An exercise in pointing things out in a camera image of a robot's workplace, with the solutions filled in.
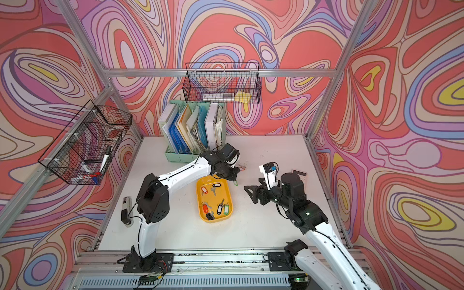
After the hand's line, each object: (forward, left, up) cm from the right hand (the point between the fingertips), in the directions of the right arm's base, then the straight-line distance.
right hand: (254, 188), depth 72 cm
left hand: (+13, +6, -11) cm, 18 cm away
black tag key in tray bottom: (-2, +20, -21) cm, 30 cm away
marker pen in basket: (+9, +58, +11) cm, 60 cm away
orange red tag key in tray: (+1, +23, -21) cm, 31 cm away
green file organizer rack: (+30, +43, -14) cm, 54 cm away
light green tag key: (+1, +13, -21) cm, 25 cm away
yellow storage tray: (+5, +19, -21) cm, 29 cm away
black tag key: (+14, +17, -20) cm, 30 cm away
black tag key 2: (+1, +16, -21) cm, 26 cm away
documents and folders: (+35, +29, +2) cm, 46 cm away
